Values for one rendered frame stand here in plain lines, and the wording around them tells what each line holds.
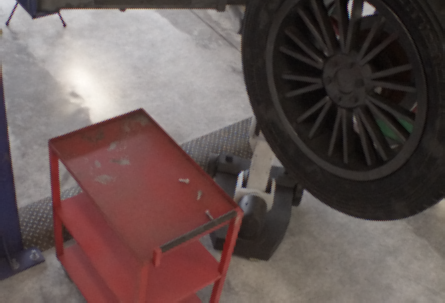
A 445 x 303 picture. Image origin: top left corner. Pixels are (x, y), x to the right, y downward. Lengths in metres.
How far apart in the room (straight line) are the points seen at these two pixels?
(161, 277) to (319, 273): 1.10
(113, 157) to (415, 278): 1.90
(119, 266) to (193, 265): 0.31
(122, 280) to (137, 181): 0.42
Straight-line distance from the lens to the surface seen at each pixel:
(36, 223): 3.13
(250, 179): 3.03
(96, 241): 2.46
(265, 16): 1.62
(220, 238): 2.96
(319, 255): 3.25
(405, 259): 3.46
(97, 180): 2.20
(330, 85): 1.55
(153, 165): 2.27
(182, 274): 2.38
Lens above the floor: 2.42
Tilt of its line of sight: 41 degrees down
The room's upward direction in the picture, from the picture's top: 12 degrees clockwise
